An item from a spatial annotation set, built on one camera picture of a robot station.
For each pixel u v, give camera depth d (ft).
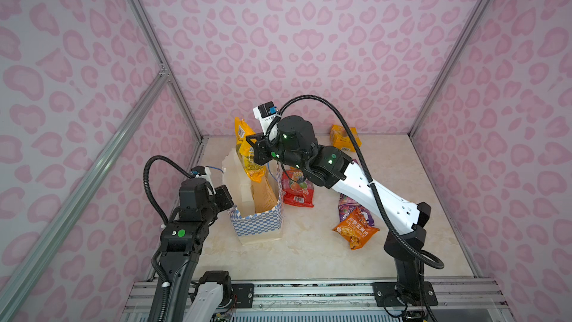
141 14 2.51
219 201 2.03
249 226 2.40
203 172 2.07
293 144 1.50
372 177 1.50
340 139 3.54
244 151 2.04
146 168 1.54
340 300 2.41
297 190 3.07
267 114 1.67
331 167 1.48
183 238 1.50
